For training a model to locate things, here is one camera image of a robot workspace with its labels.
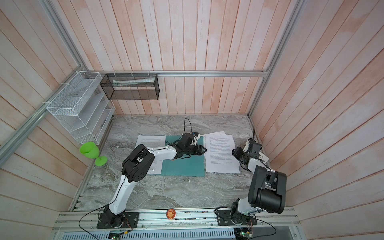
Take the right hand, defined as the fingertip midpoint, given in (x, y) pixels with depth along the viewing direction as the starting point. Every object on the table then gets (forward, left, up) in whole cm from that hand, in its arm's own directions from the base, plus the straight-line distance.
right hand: (235, 150), depth 95 cm
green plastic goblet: (-9, +85, +13) cm, 87 cm away
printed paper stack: (+17, +9, -6) cm, 20 cm away
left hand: (-1, +20, -1) cm, 20 cm away
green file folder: (-10, +27, -3) cm, 28 cm away
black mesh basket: (+38, +72, +22) cm, 85 cm away
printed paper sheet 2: (-1, +9, -5) cm, 10 cm away
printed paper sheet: (+8, +58, -3) cm, 59 cm away
